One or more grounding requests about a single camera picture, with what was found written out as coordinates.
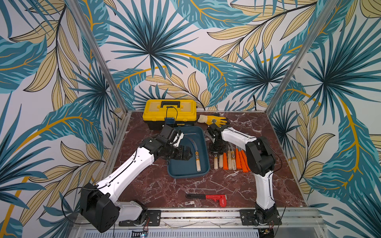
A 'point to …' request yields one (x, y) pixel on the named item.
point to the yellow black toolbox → (155, 111)
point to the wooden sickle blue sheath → (197, 158)
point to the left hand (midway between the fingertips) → (184, 157)
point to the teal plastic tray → (187, 168)
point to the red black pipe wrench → (222, 198)
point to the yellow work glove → (210, 119)
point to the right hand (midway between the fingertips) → (214, 153)
